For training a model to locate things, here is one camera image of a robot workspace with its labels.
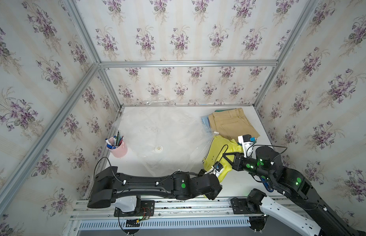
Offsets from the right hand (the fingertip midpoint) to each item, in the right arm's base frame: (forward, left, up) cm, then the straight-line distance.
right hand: (226, 155), depth 63 cm
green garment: (+40, -7, -13) cm, 42 cm away
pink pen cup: (+14, +60, -18) cm, 65 cm away
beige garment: (+30, -12, -14) cm, 35 cm away
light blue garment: (+36, +4, -22) cm, 43 cm away
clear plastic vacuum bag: (+26, +35, -27) cm, 51 cm away
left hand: (-8, +3, -12) cm, 15 cm away
